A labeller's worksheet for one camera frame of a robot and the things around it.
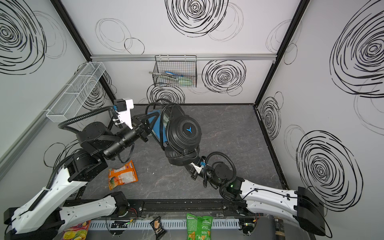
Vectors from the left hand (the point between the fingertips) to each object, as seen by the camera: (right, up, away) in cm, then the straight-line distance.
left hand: (156, 114), depth 50 cm
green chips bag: (+15, -50, +15) cm, 54 cm away
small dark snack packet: (-4, -52, +18) cm, 55 cm away
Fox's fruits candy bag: (-38, -52, +15) cm, 66 cm away
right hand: (+7, -19, +14) cm, 25 cm away
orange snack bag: (-26, -33, +30) cm, 52 cm away
